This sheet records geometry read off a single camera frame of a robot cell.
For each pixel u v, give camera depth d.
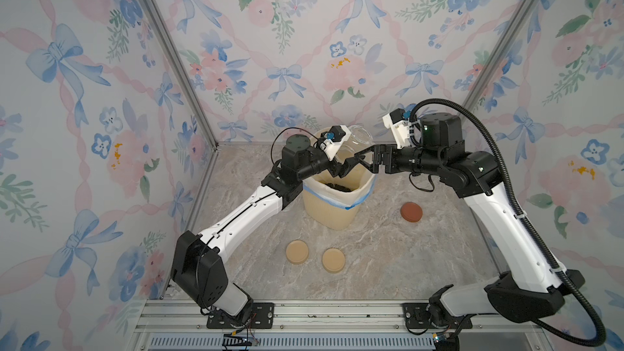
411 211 0.98
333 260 0.84
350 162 0.61
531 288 0.39
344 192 0.68
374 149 0.53
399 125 0.55
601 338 0.36
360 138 0.64
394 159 0.54
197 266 0.40
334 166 0.63
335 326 0.74
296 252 0.86
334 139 0.57
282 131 0.58
